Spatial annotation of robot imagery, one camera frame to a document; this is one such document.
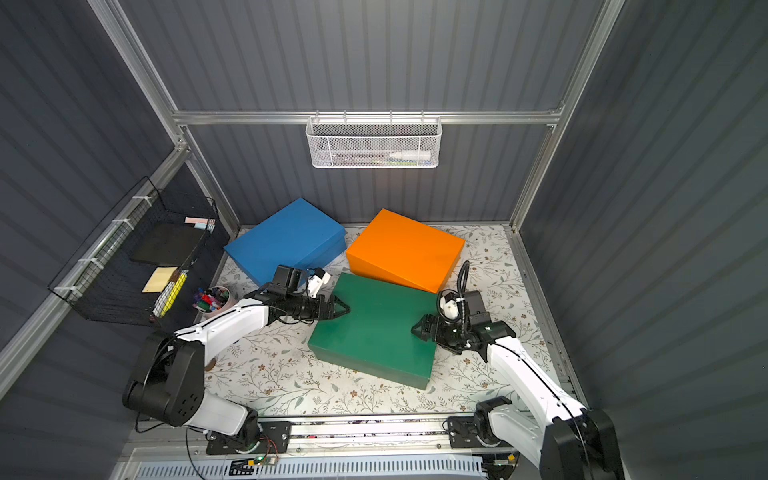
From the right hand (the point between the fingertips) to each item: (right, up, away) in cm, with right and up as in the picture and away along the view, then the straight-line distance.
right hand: (428, 335), depth 81 cm
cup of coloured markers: (-62, +8, +3) cm, 63 cm away
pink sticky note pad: (-66, +32, +4) cm, 73 cm away
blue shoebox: (-44, +28, +27) cm, 59 cm away
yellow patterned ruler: (-62, +13, -12) cm, 64 cm away
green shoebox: (-14, +1, -2) cm, 14 cm away
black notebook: (-67, +25, -6) cm, 72 cm away
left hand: (-26, +6, +4) cm, 27 cm away
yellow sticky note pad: (-68, +16, -8) cm, 70 cm away
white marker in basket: (-4, +54, +13) cm, 55 cm away
